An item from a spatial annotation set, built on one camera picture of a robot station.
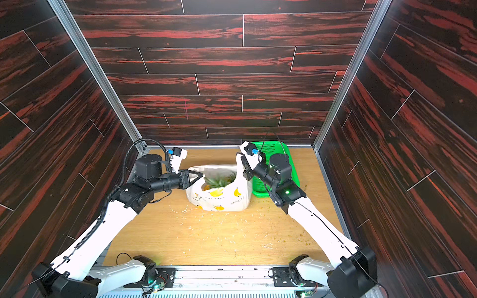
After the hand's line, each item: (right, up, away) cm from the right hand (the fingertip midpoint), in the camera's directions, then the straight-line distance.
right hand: (244, 150), depth 70 cm
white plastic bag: (-3, -19, +7) cm, 21 cm away
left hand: (-16, -10, -1) cm, 18 cm away
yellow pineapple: (-11, -12, +6) cm, 17 cm away
